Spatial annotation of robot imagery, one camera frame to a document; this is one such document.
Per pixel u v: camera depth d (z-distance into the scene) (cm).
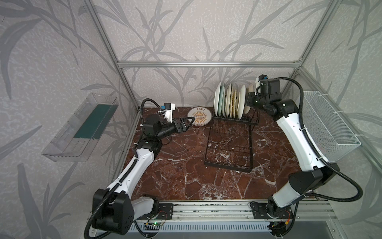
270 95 53
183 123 64
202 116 115
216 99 79
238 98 78
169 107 66
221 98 75
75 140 63
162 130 63
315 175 41
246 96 71
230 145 99
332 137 61
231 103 77
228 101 77
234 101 77
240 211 75
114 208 39
